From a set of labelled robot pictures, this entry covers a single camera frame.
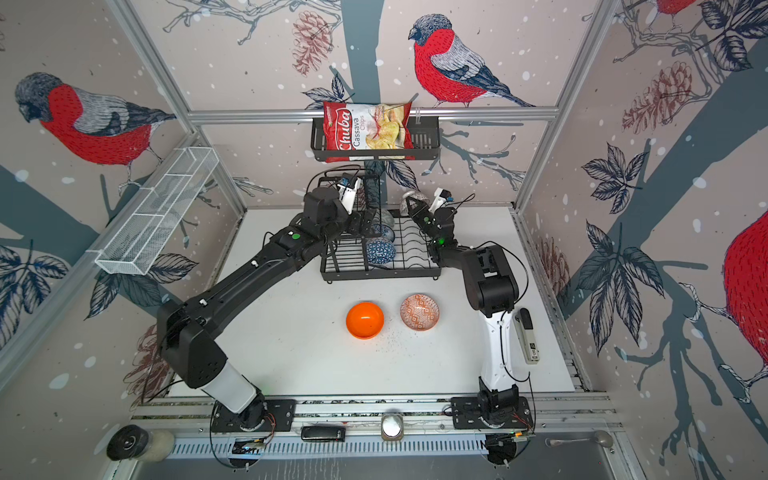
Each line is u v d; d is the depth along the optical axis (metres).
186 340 0.41
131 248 0.70
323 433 0.68
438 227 0.80
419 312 0.90
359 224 0.71
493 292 0.59
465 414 0.73
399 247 1.06
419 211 0.90
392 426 0.66
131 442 0.61
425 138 0.95
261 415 0.70
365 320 0.87
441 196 0.92
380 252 1.04
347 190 0.66
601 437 0.71
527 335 0.83
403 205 0.98
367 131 0.88
